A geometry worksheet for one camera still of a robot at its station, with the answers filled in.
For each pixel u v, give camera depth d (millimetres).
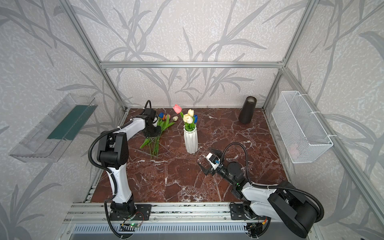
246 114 1062
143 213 726
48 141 642
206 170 704
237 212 736
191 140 841
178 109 724
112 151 543
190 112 764
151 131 886
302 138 619
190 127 769
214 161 646
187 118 693
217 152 748
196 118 767
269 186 493
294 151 739
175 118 1118
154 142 990
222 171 693
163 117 1120
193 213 753
